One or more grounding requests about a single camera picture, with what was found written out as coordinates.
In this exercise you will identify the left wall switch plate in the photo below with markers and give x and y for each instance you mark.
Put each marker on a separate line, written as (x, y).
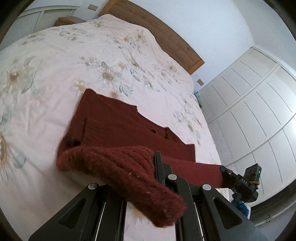
(93, 7)

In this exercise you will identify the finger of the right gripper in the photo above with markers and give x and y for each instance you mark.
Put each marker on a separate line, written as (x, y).
(228, 178)

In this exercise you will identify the white wardrobe with panel doors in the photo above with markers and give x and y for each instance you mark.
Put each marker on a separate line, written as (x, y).
(250, 112)

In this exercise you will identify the wooden bedside table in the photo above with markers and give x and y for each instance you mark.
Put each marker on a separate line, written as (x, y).
(69, 20)

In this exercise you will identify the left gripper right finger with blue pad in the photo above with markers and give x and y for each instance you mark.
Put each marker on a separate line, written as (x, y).
(209, 216)

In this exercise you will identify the wooden headboard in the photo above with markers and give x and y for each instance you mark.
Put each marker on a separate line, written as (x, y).
(169, 41)

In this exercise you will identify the white low louvered cabinet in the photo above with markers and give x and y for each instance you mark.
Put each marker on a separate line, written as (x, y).
(34, 20)

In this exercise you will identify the dark red knit sweater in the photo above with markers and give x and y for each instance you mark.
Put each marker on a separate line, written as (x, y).
(110, 140)

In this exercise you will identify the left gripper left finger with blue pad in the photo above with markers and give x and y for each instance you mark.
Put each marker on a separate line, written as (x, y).
(96, 213)

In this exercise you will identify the wall switch plate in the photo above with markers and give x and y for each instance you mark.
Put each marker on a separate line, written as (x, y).
(200, 82)
(93, 7)

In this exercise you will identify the right wall switch plate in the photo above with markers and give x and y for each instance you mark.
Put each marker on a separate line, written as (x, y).
(200, 82)

